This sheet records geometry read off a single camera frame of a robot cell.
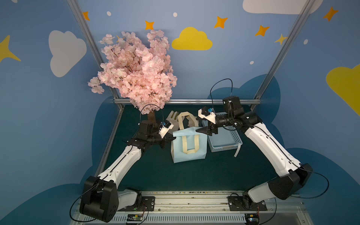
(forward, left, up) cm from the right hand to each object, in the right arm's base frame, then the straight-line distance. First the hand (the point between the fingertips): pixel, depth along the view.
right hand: (200, 121), depth 71 cm
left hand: (-1, +14, -12) cm, 19 cm away
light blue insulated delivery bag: (-5, +5, -15) cm, 16 cm away
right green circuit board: (-37, -30, -35) cm, 59 cm away
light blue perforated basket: (+10, -22, -30) cm, 39 cm away
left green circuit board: (-41, +32, -33) cm, 61 cm away
